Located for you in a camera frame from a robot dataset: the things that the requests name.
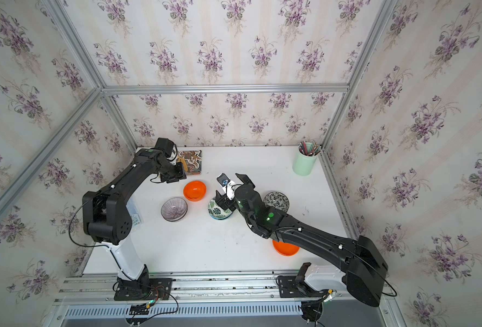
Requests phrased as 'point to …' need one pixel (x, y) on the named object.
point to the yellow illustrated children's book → (191, 160)
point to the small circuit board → (141, 308)
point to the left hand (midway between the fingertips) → (186, 178)
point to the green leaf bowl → (216, 211)
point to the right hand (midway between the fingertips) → (230, 182)
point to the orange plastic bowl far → (195, 191)
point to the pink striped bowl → (174, 209)
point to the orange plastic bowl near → (285, 248)
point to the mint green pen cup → (305, 159)
